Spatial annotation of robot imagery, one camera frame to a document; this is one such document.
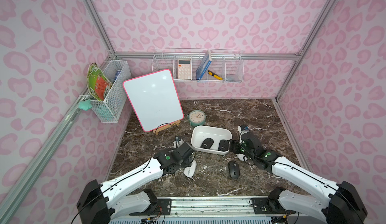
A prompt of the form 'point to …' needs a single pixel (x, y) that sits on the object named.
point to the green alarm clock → (197, 117)
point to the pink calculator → (184, 69)
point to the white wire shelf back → (227, 63)
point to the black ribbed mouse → (234, 169)
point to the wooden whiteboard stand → (157, 130)
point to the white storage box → (199, 133)
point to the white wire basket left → (109, 110)
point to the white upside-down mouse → (190, 171)
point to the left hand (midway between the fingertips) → (183, 155)
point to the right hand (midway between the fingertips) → (231, 140)
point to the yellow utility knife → (216, 77)
